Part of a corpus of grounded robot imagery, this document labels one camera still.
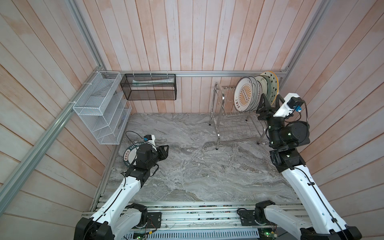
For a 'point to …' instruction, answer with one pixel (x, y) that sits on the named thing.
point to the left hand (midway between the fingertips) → (167, 149)
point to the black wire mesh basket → (150, 86)
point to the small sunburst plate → (243, 94)
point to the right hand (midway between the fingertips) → (269, 95)
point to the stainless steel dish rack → (233, 126)
